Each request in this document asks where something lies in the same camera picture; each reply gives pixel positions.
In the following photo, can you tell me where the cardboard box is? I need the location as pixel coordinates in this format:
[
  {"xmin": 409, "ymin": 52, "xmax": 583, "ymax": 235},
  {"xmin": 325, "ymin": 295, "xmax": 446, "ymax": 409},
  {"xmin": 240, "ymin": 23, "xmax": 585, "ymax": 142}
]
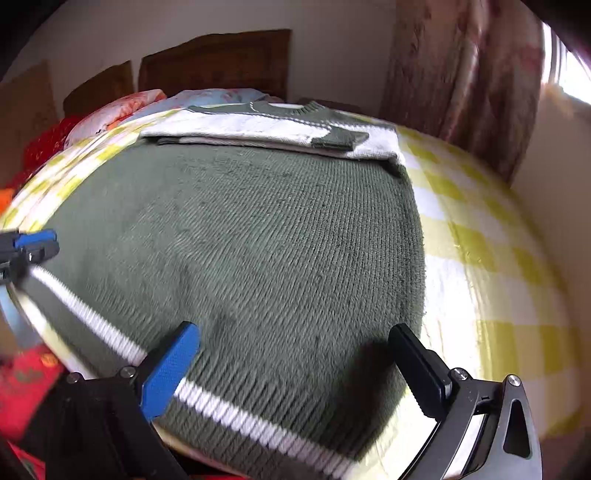
[{"xmin": 0, "ymin": 60, "xmax": 60, "ymax": 188}]

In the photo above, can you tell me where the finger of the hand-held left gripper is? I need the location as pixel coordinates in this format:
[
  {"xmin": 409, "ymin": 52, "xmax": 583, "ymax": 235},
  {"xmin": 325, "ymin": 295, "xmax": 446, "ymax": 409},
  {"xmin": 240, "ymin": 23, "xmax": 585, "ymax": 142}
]
[
  {"xmin": 0, "ymin": 243, "xmax": 61, "ymax": 284},
  {"xmin": 0, "ymin": 228, "xmax": 58, "ymax": 254}
]

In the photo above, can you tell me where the yellow checked bed sheet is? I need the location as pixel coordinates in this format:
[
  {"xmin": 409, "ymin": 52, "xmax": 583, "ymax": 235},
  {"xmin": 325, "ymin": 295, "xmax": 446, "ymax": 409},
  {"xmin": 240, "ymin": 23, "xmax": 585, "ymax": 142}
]
[{"xmin": 0, "ymin": 108, "xmax": 583, "ymax": 480}]

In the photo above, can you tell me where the pink floral curtain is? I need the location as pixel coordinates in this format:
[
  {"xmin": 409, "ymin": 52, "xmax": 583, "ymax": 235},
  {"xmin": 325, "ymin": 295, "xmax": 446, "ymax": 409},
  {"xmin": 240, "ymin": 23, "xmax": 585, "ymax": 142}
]
[{"xmin": 379, "ymin": 0, "xmax": 561, "ymax": 185}]

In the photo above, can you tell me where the light blue floral quilt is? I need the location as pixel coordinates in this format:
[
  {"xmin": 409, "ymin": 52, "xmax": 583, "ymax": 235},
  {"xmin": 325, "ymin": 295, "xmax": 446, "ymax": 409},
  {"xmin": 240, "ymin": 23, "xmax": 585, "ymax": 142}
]
[{"xmin": 134, "ymin": 88, "xmax": 282, "ymax": 118}]

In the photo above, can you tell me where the red printed bag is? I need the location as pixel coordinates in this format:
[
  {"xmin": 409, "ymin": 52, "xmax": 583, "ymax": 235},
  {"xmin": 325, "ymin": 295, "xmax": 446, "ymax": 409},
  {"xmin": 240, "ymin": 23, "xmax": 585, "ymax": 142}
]
[{"xmin": 0, "ymin": 351, "xmax": 65, "ymax": 441}]

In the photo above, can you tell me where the small wooden headboard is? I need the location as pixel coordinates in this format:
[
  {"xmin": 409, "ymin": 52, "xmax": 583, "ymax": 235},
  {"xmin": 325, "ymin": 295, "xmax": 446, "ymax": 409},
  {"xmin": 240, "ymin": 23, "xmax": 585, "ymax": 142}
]
[{"xmin": 62, "ymin": 60, "xmax": 136, "ymax": 116}]

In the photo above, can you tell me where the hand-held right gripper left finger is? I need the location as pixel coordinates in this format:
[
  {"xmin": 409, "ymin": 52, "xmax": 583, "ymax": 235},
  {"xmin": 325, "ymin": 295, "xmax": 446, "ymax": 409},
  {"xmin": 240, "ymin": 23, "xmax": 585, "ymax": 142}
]
[{"xmin": 28, "ymin": 320, "xmax": 201, "ymax": 480}]

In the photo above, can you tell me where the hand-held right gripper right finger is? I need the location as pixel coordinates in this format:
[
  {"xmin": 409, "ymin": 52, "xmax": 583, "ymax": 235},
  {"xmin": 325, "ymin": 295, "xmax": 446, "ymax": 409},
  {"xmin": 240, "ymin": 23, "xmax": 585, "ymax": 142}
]
[{"xmin": 388, "ymin": 323, "xmax": 543, "ymax": 480}]

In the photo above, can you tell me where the large carved wooden headboard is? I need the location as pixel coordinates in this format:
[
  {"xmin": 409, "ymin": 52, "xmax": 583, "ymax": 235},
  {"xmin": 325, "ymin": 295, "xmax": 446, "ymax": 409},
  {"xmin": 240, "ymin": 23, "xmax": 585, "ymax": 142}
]
[{"xmin": 139, "ymin": 28, "xmax": 293, "ymax": 103}]

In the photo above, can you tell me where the red patterned cloth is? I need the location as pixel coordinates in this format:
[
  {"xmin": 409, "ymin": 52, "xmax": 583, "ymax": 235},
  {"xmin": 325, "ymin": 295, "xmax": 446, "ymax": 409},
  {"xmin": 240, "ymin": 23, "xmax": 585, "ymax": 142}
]
[{"xmin": 23, "ymin": 115, "xmax": 81, "ymax": 169}]

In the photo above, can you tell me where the window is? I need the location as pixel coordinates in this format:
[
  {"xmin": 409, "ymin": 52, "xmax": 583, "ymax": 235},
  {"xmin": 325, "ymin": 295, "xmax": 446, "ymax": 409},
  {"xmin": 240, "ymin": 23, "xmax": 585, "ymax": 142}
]
[{"xmin": 542, "ymin": 23, "xmax": 591, "ymax": 104}]

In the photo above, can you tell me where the green knitted sweater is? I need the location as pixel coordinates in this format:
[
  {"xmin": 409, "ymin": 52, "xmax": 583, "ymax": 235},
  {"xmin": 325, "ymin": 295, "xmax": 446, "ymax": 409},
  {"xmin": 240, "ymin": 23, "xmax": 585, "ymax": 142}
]
[{"xmin": 18, "ymin": 100, "xmax": 428, "ymax": 480}]

